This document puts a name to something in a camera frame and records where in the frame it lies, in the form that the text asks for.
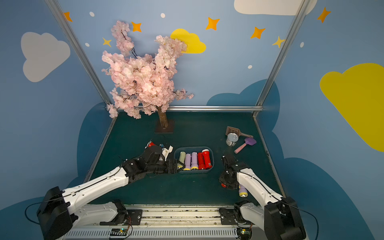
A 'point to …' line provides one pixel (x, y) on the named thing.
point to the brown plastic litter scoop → (230, 129)
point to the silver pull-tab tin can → (231, 139)
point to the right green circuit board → (244, 233)
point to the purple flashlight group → (194, 165)
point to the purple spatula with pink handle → (250, 141)
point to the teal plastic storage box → (189, 149)
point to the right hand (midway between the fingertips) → (226, 179)
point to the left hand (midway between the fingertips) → (181, 164)
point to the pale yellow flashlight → (182, 158)
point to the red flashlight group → (223, 185)
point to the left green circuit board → (118, 232)
